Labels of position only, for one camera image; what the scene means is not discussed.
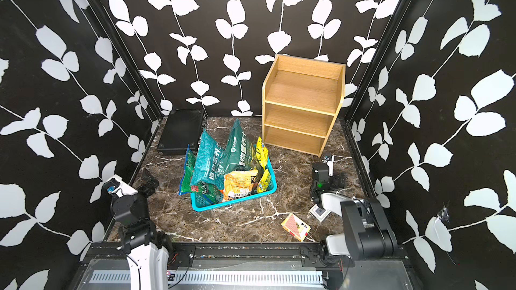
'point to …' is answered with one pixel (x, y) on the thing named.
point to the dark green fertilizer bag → (239, 154)
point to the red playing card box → (295, 227)
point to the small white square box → (319, 213)
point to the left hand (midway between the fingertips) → (138, 172)
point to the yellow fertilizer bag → (262, 154)
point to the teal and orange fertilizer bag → (209, 162)
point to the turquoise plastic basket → (201, 204)
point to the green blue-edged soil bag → (209, 190)
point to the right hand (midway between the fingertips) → (332, 166)
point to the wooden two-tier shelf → (300, 98)
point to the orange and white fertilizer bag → (238, 183)
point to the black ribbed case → (183, 129)
